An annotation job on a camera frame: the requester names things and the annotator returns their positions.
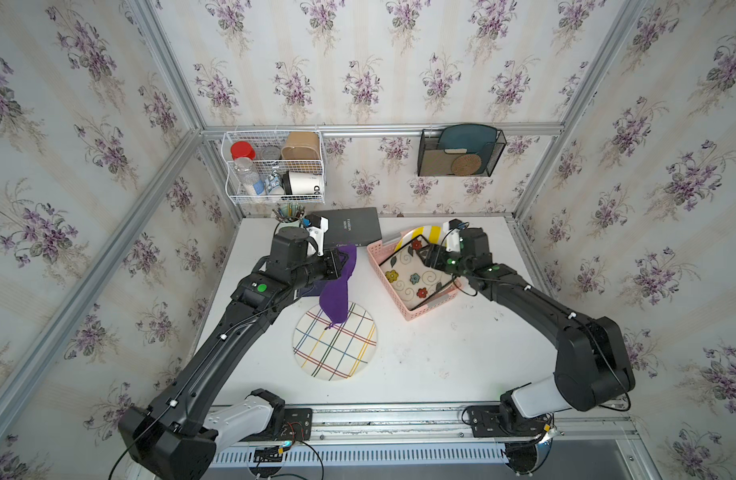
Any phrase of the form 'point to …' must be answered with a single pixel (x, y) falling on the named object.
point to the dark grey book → (352, 226)
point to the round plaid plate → (339, 353)
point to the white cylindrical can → (303, 183)
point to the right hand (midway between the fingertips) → (431, 250)
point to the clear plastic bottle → (249, 178)
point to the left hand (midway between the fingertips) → (356, 260)
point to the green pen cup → (289, 214)
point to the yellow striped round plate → (431, 233)
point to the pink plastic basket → (378, 251)
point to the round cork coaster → (465, 164)
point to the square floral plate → (417, 282)
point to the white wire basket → (275, 166)
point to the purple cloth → (334, 299)
